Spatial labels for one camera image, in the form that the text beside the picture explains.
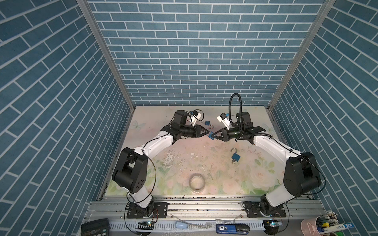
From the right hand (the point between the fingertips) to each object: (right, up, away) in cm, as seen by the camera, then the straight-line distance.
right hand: (212, 134), depth 81 cm
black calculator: (-54, -42, -15) cm, 69 cm away
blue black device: (+8, -41, -16) cm, 45 cm away
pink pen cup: (+41, -39, -17) cm, 59 cm away
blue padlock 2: (0, +6, +29) cm, 30 cm away
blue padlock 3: (+16, -15, +12) cm, 25 cm away
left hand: (-3, +1, 0) cm, 3 cm away
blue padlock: (-1, -1, -1) cm, 2 cm away
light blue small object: (-16, -42, -13) cm, 46 cm away
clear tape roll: (-8, -28, +1) cm, 29 cm away
